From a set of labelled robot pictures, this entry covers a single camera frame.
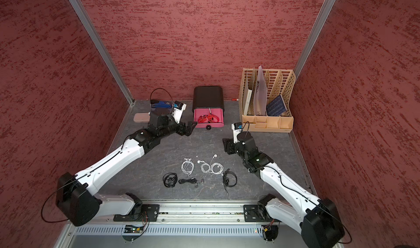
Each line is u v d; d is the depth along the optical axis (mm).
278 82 1063
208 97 1059
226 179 839
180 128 687
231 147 712
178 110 665
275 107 1033
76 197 387
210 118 932
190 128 696
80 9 755
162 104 1165
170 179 834
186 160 913
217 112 955
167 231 775
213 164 895
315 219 388
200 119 940
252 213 738
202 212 757
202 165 887
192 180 830
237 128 696
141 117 1087
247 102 929
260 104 1134
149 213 739
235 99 1225
